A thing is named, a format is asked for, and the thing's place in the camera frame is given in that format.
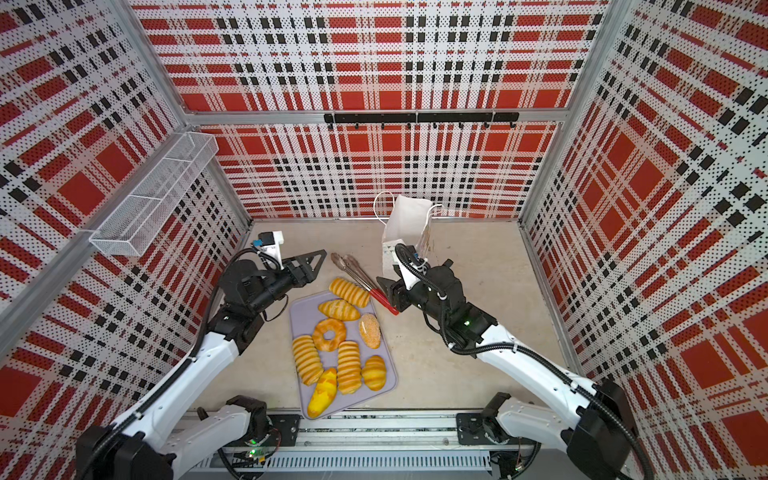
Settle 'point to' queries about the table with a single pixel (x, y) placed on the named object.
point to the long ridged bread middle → (349, 373)
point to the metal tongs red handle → (352, 266)
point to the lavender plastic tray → (304, 314)
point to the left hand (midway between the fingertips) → (321, 259)
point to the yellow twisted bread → (324, 392)
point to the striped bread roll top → (352, 293)
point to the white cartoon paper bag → (406, 220)
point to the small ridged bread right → (374, 373)
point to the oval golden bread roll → (339, 309)
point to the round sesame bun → (370, 330)
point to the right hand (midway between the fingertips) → (387, 276)
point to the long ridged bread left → (307, 360)
